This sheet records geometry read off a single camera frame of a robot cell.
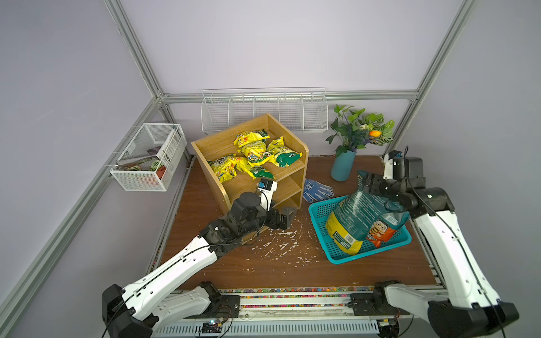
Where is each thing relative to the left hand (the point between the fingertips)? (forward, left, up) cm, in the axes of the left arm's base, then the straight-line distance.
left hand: (286, 208), depth 69 cm
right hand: (+7, -32, +3) cm, 33 cm away
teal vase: (+31, -32, -17) cm, 47 cm away
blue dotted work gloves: (+24, -18, -26) cm, 40 cm away
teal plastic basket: (+9, -17, -23) cm, 30 cm away
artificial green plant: (+28, -30, +9) cm, 42 cm away
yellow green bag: (+15, 0, +9) cm, 17 cm away
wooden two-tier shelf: (+19, -4, -10) cm, 22 cm away
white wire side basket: (+35, +53, +5) cm, 63 cm away
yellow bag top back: (+22, +10, +10) cm, 26 cm away
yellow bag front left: (+11, +19, +9) cm, 24 cm away
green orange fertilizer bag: (-3, -38, -15) cm, 41 cm away
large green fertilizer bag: (-2, -24, -14) cm, 28 cm away
